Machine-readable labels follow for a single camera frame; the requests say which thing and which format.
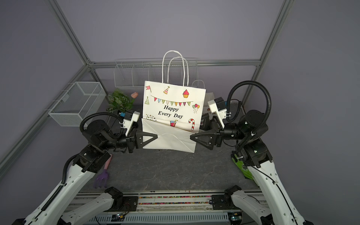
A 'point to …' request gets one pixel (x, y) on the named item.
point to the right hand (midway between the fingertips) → (190, 130)
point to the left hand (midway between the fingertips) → (156, 138)
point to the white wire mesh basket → (81, 98)
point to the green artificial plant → (119, 101)
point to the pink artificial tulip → (134, 94)
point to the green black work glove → (239, 163)
